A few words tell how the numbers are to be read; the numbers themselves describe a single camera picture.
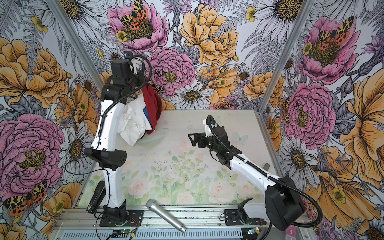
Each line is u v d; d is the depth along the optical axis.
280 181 0.43
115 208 0.64
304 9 0.73
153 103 0.96
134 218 0.73
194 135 0.72
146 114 0.91
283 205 0.41
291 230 0.70
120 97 0.53
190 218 0.76
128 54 0.63
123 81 0.57
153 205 0.75
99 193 0.79
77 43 0.83
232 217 0.74
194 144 0.73
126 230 0.71
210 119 0.70
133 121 0.92
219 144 0.54
